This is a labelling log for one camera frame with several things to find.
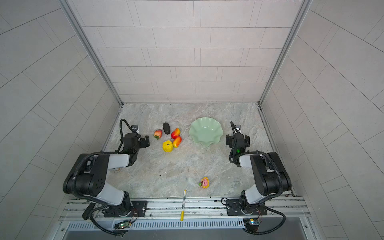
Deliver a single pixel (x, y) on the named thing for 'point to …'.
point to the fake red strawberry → (157, 134)
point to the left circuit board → (124, 224)
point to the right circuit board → (251, 224)
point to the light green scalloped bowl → (206, 131)
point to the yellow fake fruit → (167, 146)
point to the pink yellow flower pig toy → (204, 182)
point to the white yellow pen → (182, 217)
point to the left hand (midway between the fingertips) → (143, 132)
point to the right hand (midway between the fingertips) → (237, 133)
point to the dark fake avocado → (166, 128)
